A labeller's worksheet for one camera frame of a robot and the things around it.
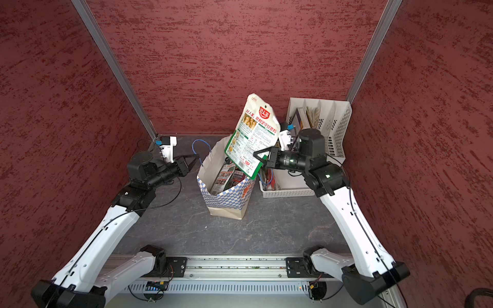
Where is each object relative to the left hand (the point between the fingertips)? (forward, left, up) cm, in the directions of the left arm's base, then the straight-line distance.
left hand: (198, 160), depth 69 cm
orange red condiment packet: (+1, -10, -13) cm, 17 cm away
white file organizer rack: (+39, -63, -11) cm, 75 cm away
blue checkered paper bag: (-10, -13, -14) cm, 22 cm away
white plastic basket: (+7, -39, -29) cm, 49 cm away
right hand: (-5, -20, +7) cm, 22 cm away
